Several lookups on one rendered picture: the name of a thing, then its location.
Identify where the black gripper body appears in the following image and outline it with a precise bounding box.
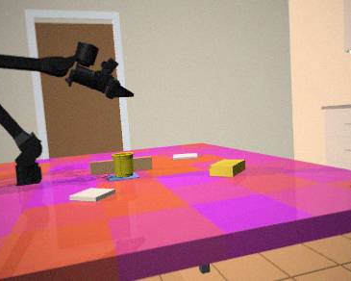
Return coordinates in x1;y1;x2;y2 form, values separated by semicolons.
87;70;119;99

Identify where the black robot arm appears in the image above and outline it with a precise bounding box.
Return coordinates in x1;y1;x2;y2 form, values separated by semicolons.
0;42;119;186

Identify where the yellow block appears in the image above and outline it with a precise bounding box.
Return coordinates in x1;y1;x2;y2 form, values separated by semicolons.
209;160;245;177

